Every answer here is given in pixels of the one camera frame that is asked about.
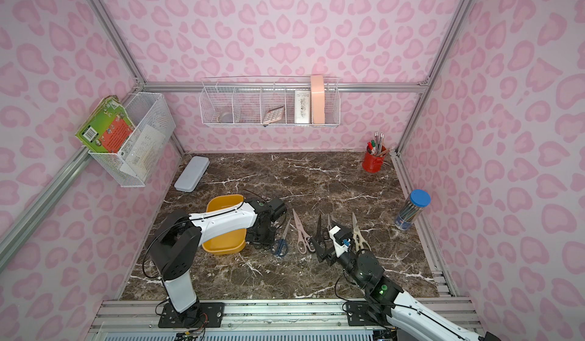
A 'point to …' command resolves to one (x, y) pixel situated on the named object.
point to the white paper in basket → (143, 152)
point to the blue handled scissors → (279, 247)
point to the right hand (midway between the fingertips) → (323, 231)
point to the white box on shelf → (302, 106)
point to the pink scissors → (304, 237)
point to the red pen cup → (374, 155)
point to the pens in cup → (375, 147)
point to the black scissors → (321, 234)
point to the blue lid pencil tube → (417, 200)
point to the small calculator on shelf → (273, 114)
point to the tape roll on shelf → (226, 115)
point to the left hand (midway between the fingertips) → (267, 241)
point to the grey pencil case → (192, 173)
